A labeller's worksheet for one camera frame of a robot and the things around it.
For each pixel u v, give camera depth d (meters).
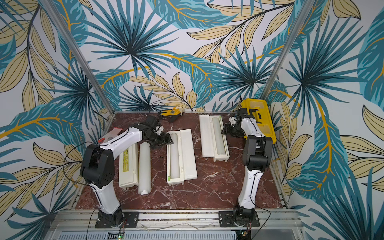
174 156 0.88
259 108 1.00
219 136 0.98
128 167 0.82
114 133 1.04
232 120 0.95
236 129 0.86
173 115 1.16
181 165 0.85
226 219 0.73
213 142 0.95
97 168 0.49
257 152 0.57
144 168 0.87
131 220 0.73
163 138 0.82
